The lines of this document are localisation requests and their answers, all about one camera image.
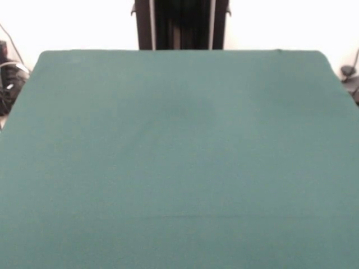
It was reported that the dark green table cloth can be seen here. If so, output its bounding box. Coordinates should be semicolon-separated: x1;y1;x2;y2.
0;49;359;269

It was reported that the black stand base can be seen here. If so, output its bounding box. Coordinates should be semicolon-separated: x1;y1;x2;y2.
340;66;359;106
0;40;31;116

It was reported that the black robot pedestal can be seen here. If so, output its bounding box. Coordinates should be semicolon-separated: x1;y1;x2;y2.
130;0;232;51

